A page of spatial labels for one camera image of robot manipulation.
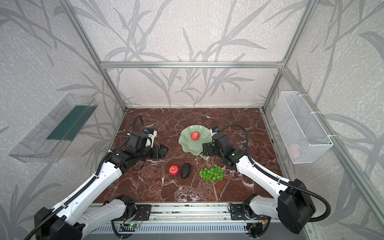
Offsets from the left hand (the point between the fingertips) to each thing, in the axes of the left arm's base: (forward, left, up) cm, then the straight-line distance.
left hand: (164, 144), depth 79 cm
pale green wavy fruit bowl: (+8, -14, -17) cm, 23 cm away
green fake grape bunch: (-11, -26, -12) cm, 31 cm away
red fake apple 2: (-9, -4, -14) cm, 17 cm away
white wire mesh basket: (-7, -62, +18) cm, 65 cm away
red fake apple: (+14, -16, -14) cm, 26 cm away
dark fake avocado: (-9, -11, -14) cm, 20 cm away
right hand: (+5, -25, -3) cm, 26 cm away
